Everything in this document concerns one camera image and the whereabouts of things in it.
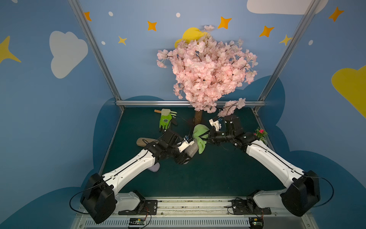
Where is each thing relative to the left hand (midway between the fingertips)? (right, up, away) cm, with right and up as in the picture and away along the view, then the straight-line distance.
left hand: (188, 151), depth 79 cm
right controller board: (+36, -36, -6) cm, 51 cm away
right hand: (+6, +9, -4) cm, 11 cm away
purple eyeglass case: (-20, -11, +6) cm, 24 cm away
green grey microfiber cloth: (+6, +13, -4) cm, 14 cm away
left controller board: (-27, -34, -7) cm, 44 cm away
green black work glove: (-18, +20, +36) cm, 45 cm away
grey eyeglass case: (+2, +2, -5) cm, 6 cm away
